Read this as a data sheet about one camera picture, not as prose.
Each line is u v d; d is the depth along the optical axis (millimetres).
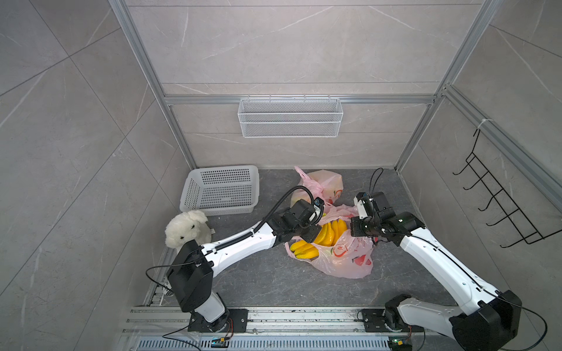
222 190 1107
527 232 593
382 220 578
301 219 611
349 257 752
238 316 752
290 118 1009
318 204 697
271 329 730
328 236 865
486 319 366
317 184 932
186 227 758
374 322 729
